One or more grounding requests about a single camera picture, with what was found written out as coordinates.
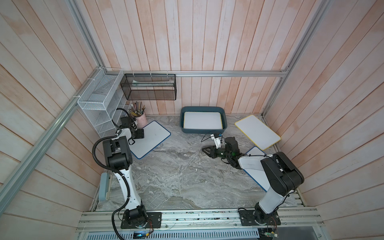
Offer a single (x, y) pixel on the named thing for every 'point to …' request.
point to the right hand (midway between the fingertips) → (203, 148)
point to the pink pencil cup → (141, 121)
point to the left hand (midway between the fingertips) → (138, 134)
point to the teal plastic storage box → (203, 109)
